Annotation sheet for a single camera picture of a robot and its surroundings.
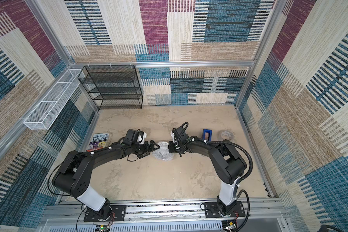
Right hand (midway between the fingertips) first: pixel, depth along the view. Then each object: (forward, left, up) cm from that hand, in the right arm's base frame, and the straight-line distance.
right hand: (171, 150), depth 93 cm
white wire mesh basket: (+3, +60, +32) cm, 68 cm away
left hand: (-1, +9, +3) cm, 10 cm away
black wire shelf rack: (+43, +43, +17) cm, 63 cm away
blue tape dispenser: (+8, -23, +5) cm, 25 cm away
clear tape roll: (+12, -38, -2) cm, 40 cm away
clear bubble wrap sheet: (-3, +5, +3) cm, 6 cm away
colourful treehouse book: (+7, +49, +1) cm, 49 cm away
